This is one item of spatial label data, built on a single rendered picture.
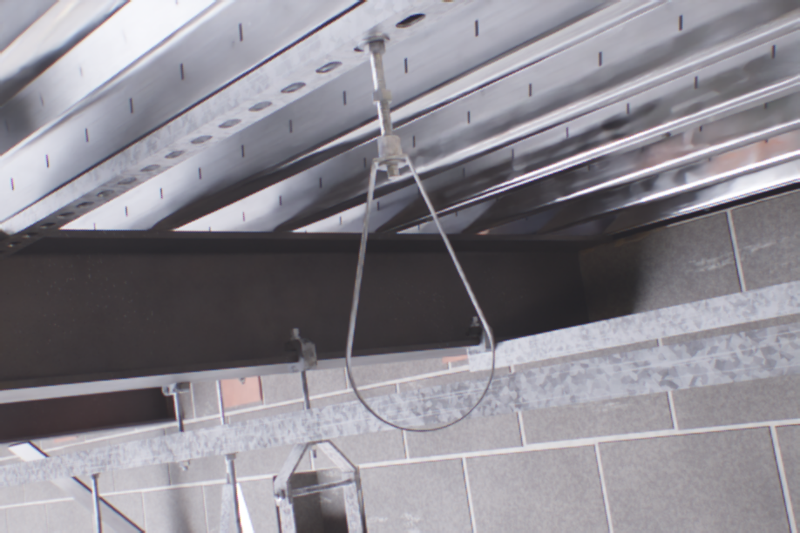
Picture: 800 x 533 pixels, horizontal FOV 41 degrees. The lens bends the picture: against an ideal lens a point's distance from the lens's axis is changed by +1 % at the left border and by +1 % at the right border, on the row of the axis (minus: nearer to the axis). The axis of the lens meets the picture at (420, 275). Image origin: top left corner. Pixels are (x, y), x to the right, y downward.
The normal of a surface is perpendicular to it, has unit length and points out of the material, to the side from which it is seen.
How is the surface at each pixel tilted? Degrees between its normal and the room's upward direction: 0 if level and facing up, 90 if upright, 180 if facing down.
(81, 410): 90
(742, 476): 90
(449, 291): 90
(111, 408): 90
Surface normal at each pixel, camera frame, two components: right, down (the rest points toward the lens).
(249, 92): -0.73, 0.02
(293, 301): 0.66, -0.20
